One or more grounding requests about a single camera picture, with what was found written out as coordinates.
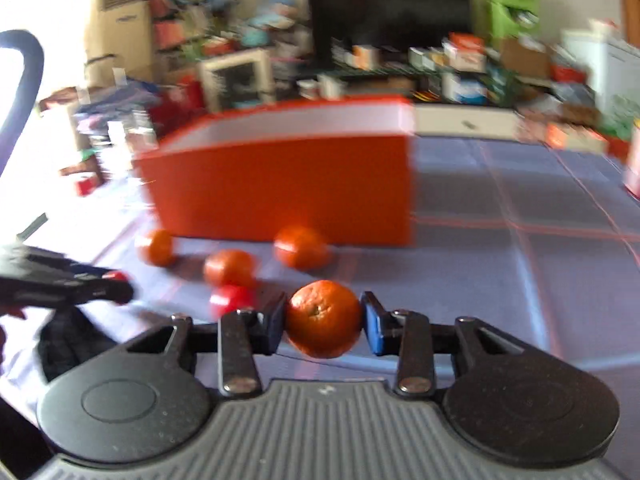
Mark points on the blue and white box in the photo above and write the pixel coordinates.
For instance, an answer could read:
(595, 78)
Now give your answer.
(465, 87)

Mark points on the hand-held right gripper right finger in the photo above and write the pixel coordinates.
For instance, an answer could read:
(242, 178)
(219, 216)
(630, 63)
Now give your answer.
(374, 327)

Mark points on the orange and white medicine box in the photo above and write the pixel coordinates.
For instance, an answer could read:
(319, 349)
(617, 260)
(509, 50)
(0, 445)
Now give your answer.
(465, 52)

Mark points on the red can with yellow lid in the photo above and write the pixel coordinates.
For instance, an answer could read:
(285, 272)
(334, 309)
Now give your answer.
(634, 160)

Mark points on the mandarin orange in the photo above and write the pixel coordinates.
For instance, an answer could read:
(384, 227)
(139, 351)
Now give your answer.
(156, 247)
(302, 247)
(322, 320)
(230, 267)

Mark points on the brown cardboard box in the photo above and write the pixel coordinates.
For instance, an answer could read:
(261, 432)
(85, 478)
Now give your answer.
(525, 57)

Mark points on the white chest freezer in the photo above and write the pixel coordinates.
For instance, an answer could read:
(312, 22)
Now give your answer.
(607, 80)

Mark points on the white and black TV stand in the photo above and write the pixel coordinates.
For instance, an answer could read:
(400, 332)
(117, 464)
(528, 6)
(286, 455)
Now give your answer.
(465, 117)

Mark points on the orange cardboard box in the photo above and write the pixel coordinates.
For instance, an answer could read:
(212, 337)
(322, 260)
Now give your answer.
(280, 185)

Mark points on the black flat television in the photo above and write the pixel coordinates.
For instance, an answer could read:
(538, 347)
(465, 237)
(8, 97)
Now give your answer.
(390, 5)

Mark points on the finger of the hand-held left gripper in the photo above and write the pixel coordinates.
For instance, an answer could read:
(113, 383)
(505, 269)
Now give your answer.
(45, 262)
(75, 292)

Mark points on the dark cloth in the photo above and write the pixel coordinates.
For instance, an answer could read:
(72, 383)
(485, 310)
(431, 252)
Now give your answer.
(75, 345)

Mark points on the white framed cabinet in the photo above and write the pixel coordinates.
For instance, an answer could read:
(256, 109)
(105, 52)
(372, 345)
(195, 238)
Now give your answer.
(237, 80)

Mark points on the white standing air conditioner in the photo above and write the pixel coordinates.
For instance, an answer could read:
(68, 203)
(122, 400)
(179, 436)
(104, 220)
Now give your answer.
(125, 30)

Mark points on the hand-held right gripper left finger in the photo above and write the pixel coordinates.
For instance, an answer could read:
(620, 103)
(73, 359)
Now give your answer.
(272, 325)

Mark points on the green plastic rack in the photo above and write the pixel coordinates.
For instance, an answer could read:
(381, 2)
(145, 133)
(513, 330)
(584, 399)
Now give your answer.
(512, 5)

